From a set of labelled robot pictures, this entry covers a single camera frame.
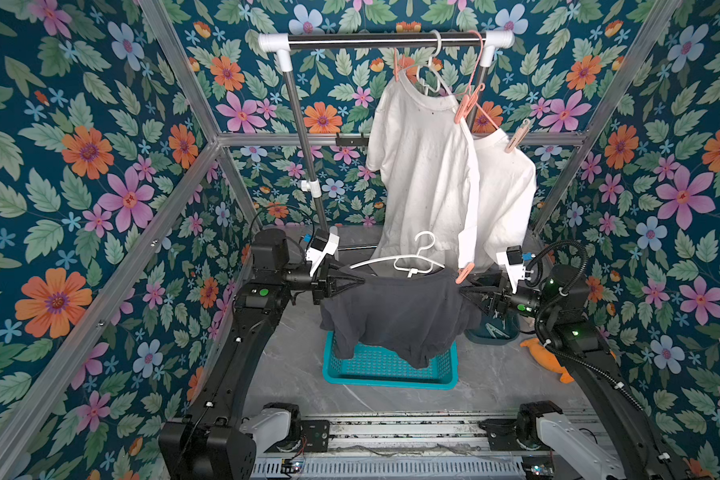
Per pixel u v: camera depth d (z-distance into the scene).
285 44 0.52
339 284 0.61
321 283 0.56
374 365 0.86
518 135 0.56
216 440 0.37
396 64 0.78
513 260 0.57
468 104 0.52
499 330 0.91
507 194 0.64
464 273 0.61
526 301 0.58
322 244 0.54
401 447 0.73
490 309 0.59
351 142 0.91
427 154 0.68
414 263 0.60
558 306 0.53
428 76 0.80
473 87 0.62
